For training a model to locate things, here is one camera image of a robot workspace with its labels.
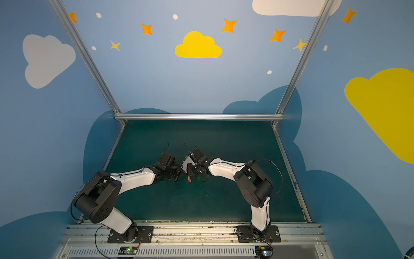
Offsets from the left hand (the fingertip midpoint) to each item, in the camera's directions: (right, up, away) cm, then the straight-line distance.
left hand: (189, 170), depth 91 cm
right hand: (-1, -1, 0) cm, 1 cm away
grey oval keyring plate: (-2, +4, -5) cm, 6 cm away
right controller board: (+36, -33, -20) cm, 53 cm away
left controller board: (-25, -32, -21) cm, 45 cm away
